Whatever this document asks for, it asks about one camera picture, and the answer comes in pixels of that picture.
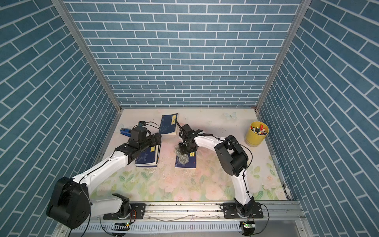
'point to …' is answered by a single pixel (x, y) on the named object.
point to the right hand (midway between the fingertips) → (182, 152)
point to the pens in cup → (260, 131)
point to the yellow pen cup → (253, 139)
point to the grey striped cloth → (183, 158)
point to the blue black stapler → (126, 132)
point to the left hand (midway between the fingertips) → (159, 136)
